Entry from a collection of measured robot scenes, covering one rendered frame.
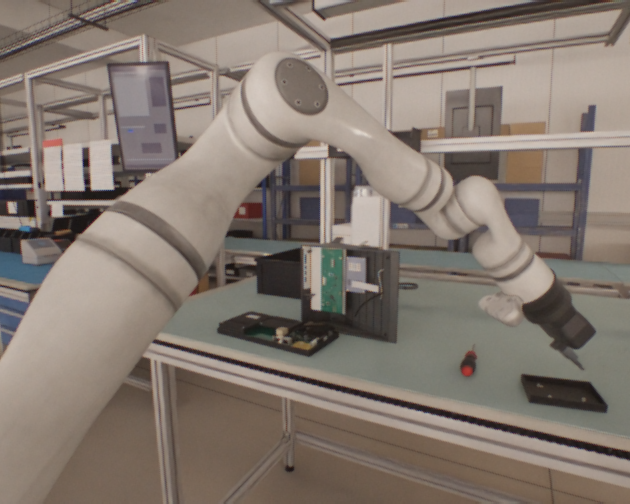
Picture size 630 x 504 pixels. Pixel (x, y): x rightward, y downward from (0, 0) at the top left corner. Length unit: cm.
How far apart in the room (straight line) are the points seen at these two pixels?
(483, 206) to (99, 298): 46
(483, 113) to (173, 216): 248
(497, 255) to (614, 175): 443
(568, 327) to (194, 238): 57
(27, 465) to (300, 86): 35
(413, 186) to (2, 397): 42
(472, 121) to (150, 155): 185
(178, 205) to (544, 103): 483
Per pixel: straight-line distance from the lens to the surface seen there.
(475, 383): 76
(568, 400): 74
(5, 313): 248
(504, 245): 60
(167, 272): 29
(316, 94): 40
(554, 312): 67
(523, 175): 444
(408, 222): 456
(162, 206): 31
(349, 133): 41
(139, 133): 209
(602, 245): 502
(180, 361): 100
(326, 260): 92
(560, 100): 503
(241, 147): 42
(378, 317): 91
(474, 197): 56
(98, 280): 29
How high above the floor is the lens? 133
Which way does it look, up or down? 8 degrees down
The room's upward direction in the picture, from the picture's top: straight up
